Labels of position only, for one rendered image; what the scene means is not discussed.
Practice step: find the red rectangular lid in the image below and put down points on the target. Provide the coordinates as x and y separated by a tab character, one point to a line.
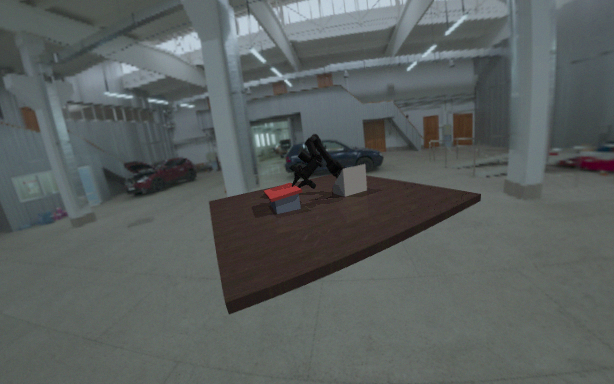
282	191

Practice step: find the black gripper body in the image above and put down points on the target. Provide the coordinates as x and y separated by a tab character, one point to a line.
305	174

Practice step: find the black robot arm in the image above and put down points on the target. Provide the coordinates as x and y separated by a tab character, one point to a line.
314	158

